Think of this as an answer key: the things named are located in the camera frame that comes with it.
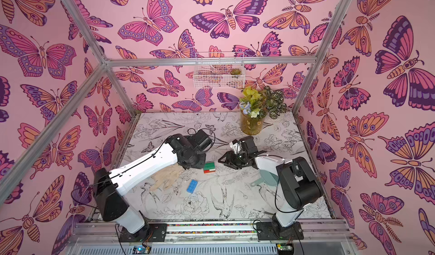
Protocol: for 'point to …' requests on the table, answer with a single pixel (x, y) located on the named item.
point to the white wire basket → (221, 76)
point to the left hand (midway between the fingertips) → (202, 163)
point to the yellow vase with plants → (256, 105)
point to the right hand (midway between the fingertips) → (222, 160)
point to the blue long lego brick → (192, 186)
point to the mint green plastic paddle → (267, 177)
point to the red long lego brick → (208, 171)
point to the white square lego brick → (212, 170)
